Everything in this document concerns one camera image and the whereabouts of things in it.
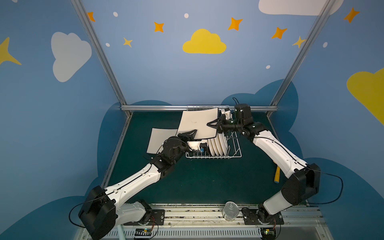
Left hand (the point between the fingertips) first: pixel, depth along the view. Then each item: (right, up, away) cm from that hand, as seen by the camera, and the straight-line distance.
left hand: (191, 127), depth 74 cm
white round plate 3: (+16, -10, +12) cm, 22 cm away
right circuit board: (+38, -53, -1) cm, 65 cm away
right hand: (+8, +2, +1) cm, 9 cm away
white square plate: (+3, +4, +9) cm, 11 cm away
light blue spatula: (-34, -50, -5) cm, 60 cm away
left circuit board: (-24, -52, -1) cm, 57 cm away
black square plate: (+6, -9, -12) cm, 16 cm away
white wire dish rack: (+27, -13, +21) cm, 36 cm away
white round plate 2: (+13, -11, +12) cm, 21 cm away
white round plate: (+11, -12, +11) cm, 20 cm away
